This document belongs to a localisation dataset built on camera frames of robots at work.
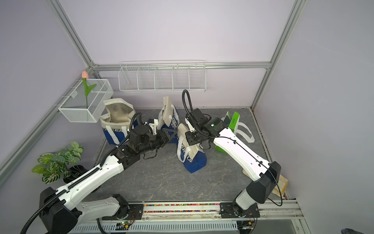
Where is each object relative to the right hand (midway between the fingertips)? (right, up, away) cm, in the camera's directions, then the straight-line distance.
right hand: (190, 137), depth 75 cm
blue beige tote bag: (-52, +8, +24) cm, 58 cm away
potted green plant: (-59, -11, -7) cm, 60 cm away
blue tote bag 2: (-13, +10, +10) cm, 19 cm away
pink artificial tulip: (-60, +27, +9) cm, 66 cm away
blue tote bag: (+2, -9, -4) cm, 10 cm away
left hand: (-7, +2, -3) cm, 8 cm away
